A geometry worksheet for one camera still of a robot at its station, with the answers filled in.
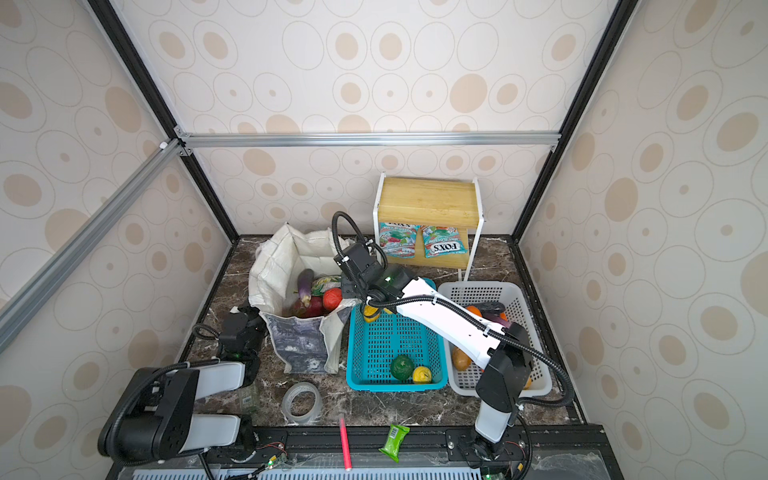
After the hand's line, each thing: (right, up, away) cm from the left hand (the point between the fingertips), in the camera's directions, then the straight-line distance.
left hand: (277, 276), depth 82 cm
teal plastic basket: (+33, -24, +7) cm, 41 cm away
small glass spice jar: (-6, -32, -4) cm, 33 cm away
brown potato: (+51, -23, +1) cm, 56 cm away
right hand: (+21, -1, -4) cm, 22 cm away
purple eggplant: (+4, -2, +13) cm, 14 cm away
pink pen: (+20, -41, -9) cm, 47 cm away
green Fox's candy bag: (+47, +11, +12) cm, 50 cm away
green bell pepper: (+35, -25, 0) cm, 43 cm away
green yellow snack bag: (+9, -3, +11) cm, 14 cm away
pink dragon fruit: (+9, -10, +8) cm, 15 cm away
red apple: (+13, -7, +9) cm, 18 cm away
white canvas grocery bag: (+9, -17, -7) cm, 20 cm away
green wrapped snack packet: (+33, -39, -8) cm, 52 cm away
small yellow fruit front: (+40, -26, -2) cm, 48 cm away
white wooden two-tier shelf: (+33, +21, +1) cm, 39 cm away
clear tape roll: (+4, -31, -3) cm, 32 cm away
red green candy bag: (+34, +11, +11) cm, 37 cm away
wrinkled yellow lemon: (+25, -11, +11) cm, 29 cm away
